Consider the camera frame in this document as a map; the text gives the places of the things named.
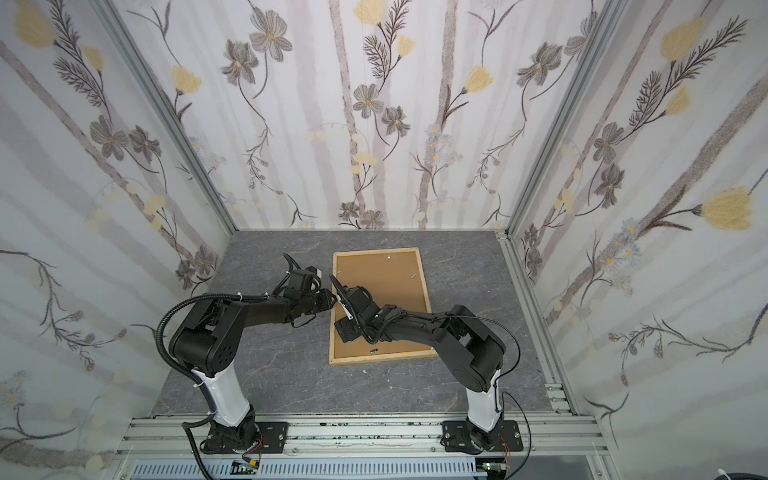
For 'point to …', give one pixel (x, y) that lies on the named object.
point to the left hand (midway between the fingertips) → (331, 295)
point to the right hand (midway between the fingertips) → (340, 312)
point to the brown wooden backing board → (395, 278)
